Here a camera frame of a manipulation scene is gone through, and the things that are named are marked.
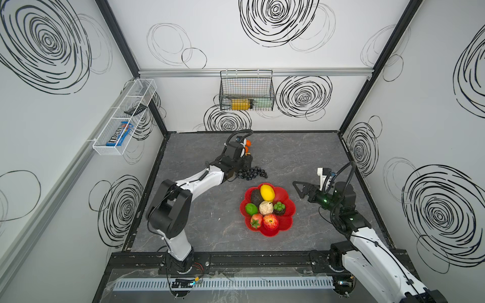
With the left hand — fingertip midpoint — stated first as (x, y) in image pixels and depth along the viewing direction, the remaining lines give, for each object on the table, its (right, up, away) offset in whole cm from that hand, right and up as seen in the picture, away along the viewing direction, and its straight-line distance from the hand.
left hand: (247, 157), depth 91 cm
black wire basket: (-1, +35, +8) cm, 36 cm away
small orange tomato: (0, +4, +18) cm, 18 cm away
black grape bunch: (+1, -9, +5) cm, 10 cm away
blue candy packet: (-49, +10, -21) cm, 54 cm away
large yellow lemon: (+9, -17, -3) cm, 19 cm away
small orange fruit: (+1, +7, +21) cm, 22 cm away
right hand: (+22, -11, -14) cm, 28 cm away
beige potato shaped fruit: (+8, -22, -10) cm, 25 cm away
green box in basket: (+7, +26, -5) cm, 27 cm away
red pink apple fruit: (+9, -26, -14) cm, 31 cm away
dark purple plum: (+14, -22, -9) cm, 28 cm away
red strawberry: (+3, -26, -13) cm, 29 cm away
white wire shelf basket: (-53, +32, +1) cm, 62 cm away
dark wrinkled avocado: (+4, -18, -5) cm, 19 cm away
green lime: (+2, -23, -9) cm, 24 cm away
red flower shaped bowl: (+17, -28, -9) cm, 34 cm away
